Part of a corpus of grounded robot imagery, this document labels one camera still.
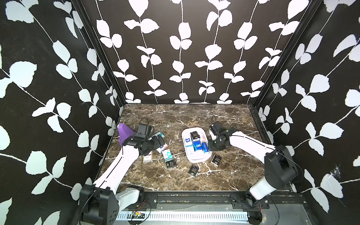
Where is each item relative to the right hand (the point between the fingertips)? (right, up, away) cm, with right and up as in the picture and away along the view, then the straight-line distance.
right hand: (209, 145), depth 88 cm
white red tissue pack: (-39, -8, 0) cm, 40 cm away
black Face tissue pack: (-9, +5, +7) cm, 12 cm away
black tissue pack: (+5, -9, 0) cm, 10 cm away
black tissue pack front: (-10, -14, -5) cm, 18 cm away
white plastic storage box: (-11, -6, -2) cm, 12 cm away
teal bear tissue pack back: (-33, +6, +12) cm, 36 cm away
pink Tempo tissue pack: (-31, -3, +2) cm, 32 cm away
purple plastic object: (-52, +9, -5) cm, 53 cm away
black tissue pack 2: (-24, -11, -3) cm, 26 cm away
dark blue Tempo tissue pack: (-7, -1, +4) cm, 8 cm away
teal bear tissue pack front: (-27, -6, 0) cm, 27 cm away
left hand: (-30, +3, -6) cm, 31 cm away
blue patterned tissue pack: (-2, -2, +2) cm, 3 cm away
